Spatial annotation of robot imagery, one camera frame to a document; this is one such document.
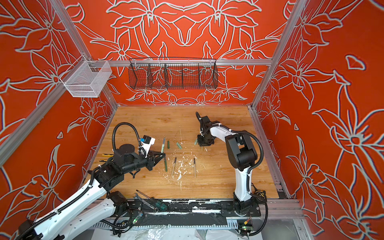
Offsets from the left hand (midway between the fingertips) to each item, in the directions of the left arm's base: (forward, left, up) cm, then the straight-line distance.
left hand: (163, 153), depth 70 cm
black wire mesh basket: (+55, +2, +9) cm, 56 cm away
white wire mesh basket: (+43, +56, +11) cm, 72 cm away
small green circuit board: (-25, -41, -21) cm, 53 cm away
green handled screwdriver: (-17, +3, -20) cm, 26 cm away
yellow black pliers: (+4, +40, -21) cm, 45 cm away
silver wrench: (-18, +9, -21) cm, 29 cm away
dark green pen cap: (+18, +3, -21) cm, 28 cm away
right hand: (+19, -18, -20) cm, 33 cm away
